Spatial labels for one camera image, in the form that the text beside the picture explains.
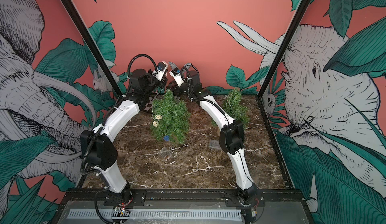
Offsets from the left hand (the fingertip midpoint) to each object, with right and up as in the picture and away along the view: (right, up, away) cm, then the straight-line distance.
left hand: (166, 66), depth 78 cm
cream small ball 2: (-6, -30, 0) cm, 31 cm away
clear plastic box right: (+27, -45, +16) cm, 55 cm away
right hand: (0, -7, +7) cm, 10 cm away
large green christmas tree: (+6, -27, -3) cm, 27 cm away
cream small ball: (-3, -27, -3) cm, 27 cm away
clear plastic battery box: (-3, -49, +11) cm, 51 cm away
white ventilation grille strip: (+26, -73, -7) cm, 78 cm away
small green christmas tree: (+33, -20, -8) cm, 40 cm away
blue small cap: (+1, -38, -3) cm, 38 cm away
